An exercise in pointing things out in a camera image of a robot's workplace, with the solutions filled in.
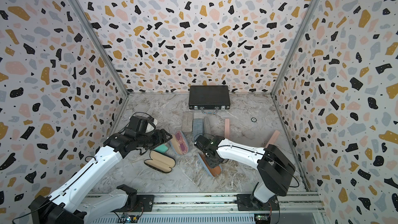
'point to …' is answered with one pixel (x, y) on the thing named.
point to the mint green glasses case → (162, 148)
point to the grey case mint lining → (197, 128)
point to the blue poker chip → (253, 119)
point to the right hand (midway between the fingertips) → (215, 161)
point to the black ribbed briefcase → (209, 98)
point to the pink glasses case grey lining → (227, 128)
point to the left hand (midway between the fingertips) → (169, 138)
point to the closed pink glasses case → (273, 138)
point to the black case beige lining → (160, 162)
